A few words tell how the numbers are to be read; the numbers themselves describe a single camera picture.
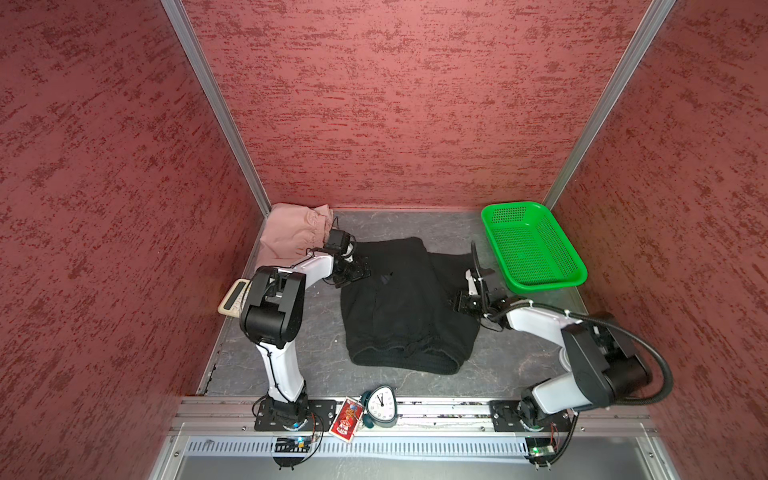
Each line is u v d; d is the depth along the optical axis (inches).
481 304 28.4
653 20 28.4
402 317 35.5
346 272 33.7
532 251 43.0
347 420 28.1
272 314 19.9
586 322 19.1
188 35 29.2
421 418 29.8
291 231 43.5
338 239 31.8
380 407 28.6
